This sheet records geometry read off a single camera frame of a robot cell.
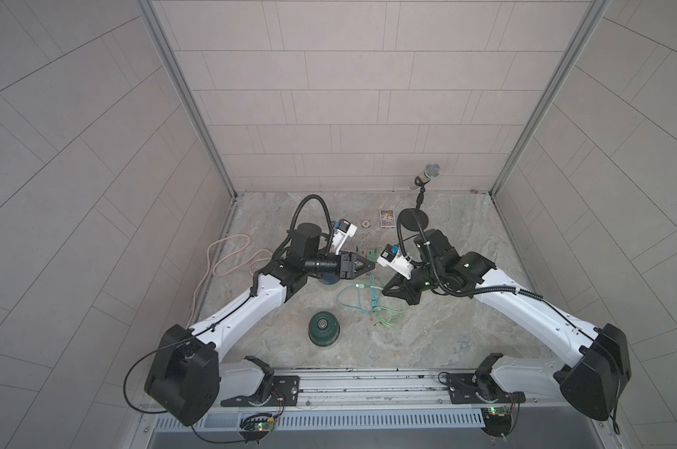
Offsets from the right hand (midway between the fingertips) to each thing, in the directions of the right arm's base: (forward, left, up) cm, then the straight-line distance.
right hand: (386, 291), depth 72 cm
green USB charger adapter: (+5, +3, +10) cm, 12 cm away
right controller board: (-27, -26, -20) cm, 42 cm away
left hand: (+4, +3, +5) cm, 7 cm away
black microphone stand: (+42, -20, -22) cm, 51 cm away
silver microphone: (+33, -17, +12) cm, 39 cm away
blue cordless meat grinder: (+9, +16, -9) cm, 20 cm away
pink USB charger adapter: (+4, +6, +12) cm, 14 cm away
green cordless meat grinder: (-6, +17, -6) cm, 19 cm away
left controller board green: (-25, +32, -14) cm, 43 cm away
